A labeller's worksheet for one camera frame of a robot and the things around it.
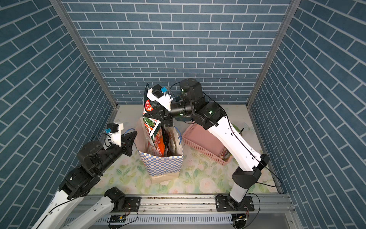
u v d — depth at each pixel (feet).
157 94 1.38
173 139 2.46
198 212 2.40
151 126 1.72
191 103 1.43
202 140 3.03
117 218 2.36
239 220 2.30
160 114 1.57
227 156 2.82
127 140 1.81
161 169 2.25
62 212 1.33
